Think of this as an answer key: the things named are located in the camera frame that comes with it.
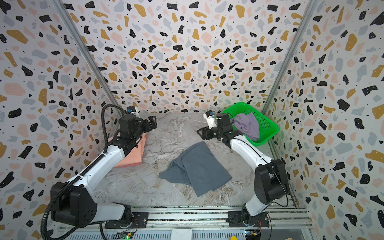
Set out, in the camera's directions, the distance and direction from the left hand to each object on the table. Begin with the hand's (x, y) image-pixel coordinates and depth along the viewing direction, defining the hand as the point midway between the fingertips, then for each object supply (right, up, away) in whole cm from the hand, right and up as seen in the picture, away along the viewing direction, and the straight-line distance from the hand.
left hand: (148, 116), depth 80 cm
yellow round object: (+43, -54, -15) cm, 71 cm away
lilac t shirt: (+63, -4, +29) cm, 69 cm away
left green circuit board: (-7, -57, -10) cm, 58 cm away
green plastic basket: (+77, -6, +28) cm, 83 cm away
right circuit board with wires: (+54, -58, -9) cm, 79 cm away
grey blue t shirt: (+26, -30, +11) cm, 41 cm away
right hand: (+27, -6, +3) cm, 28 cm away
